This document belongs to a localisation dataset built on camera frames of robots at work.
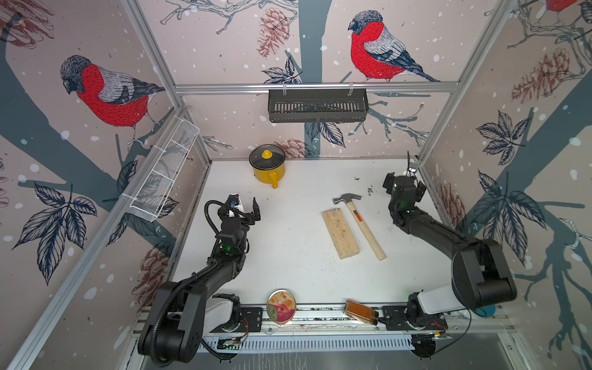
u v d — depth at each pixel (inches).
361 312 28.1
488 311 26.8
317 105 40.9
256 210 31.2
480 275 17.2
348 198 40.8
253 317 29.3
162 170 35.3
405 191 26.0
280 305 28.9
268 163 43.1
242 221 28.8
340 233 35.6
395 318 28.9
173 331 16.2
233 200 28.0
